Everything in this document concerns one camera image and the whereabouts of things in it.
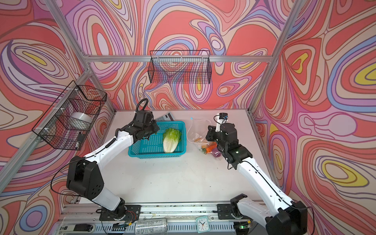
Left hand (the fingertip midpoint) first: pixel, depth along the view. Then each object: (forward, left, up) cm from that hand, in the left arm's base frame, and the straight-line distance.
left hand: (161, 124), depth 87 cm
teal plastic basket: (-6, +8, -19) cm, 21 cm away
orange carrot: (-11, -29, -10) cm, 32 cm away
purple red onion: (-13, -34, -12) cm, 38 cm away
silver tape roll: (-10, +36, +15) cm, 40 cm away
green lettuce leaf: (-4, -5, -10) cm, 12 cm away
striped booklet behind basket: (+20, 0, -16) cm, 25 cm away
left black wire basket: (-7, +47, +11) cm, 48 cm away
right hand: (-9, -28, +6) cm, 30 cm away
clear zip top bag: (-3, -21, -7) cm, 23 cm away
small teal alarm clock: (-49, -23, -17) cm, 57 cm away
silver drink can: (-50, +2, -12) cm, 52 cm away
